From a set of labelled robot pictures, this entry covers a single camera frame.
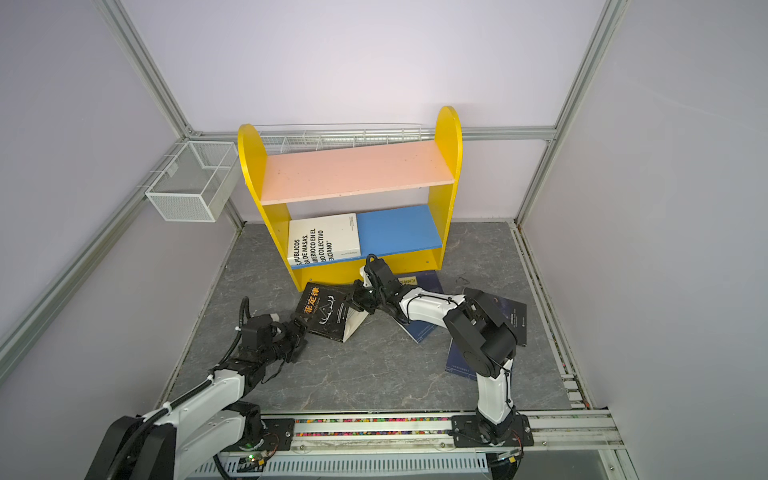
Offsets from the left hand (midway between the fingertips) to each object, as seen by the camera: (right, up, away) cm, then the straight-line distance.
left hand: (315, 330), depth 87 cm
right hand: (+7, +8, 0) cm, 11 cm away
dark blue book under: (+31, -1, +3) cm, 31 cm away
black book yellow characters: (+4, +5, +2) cm, 6 cm away
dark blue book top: (+34, +14, +13) cm, 39 cm away
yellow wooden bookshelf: (+29, +27, +9) cm, 40 cm away
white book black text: (+1, +27, +5) cm, 28 cm away
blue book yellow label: (+41, -9, -2) cm, 42 cm away
